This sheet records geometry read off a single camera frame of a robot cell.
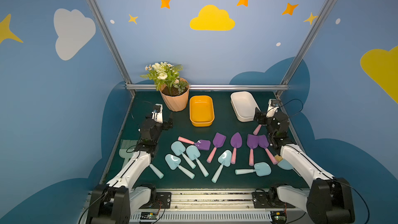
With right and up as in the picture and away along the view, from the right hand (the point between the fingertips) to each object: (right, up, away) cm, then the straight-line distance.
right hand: (268, 107), depth 83 cm
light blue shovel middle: (-41, -28, +6) cm, 50 cm away
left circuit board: (-62, -51, -12) cm, 81 cm away
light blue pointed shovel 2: (-23, -30, +5) cm, 38 cm away
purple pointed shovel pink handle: (-15, -22, +13) cm, 29 cm away
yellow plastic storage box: (-36, -3, +24) cm, 44 cm away
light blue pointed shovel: (-52, -31, +3) cm, 61 cm away
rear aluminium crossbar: (-26, +16, +38) cm, 49 cm away
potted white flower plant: (-56, +12, +24) cm, 62 cm away
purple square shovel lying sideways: (-36, -23, +10) cm, 44 cm away
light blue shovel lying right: (-4, -34, +1) cm, 35 cm away
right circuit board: (0, -53, -10) cm, 54 cm away
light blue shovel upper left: (-51, -25, +9) cm, 57 cm away
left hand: (-58, -2, -2) cm, 58 cm away
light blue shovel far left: (-58, -36, -4) cm, 69 cm away
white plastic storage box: (-4, +2, +31) cm, 32 cm away
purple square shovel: (-5, -22, +11) cm, 25 cm away
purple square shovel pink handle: (-26, -22, +12) cm, 36 cm away
